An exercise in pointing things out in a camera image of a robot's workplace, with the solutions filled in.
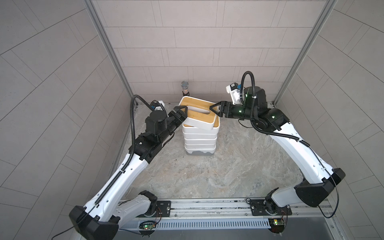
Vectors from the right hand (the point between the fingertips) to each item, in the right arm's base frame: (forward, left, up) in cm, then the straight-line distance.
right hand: (214, 108), depth 65 cm
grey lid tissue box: (-4, +7, -16) cm, 18 cm away
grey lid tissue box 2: (-4, +7, -25) cm, 26 cm away
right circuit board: (-40, -26, -39) cm, 62 cm away
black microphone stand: (+28, +14, -7) cm, 32 cm away
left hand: (+2, +12, -1) cm, 12 cm away
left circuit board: (-38, +32, -33) cm, 60 cm away
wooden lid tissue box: (-6, +12, -6) cm, 15 cm away
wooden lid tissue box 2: (-4, +7, -20) cm, 22 cm away
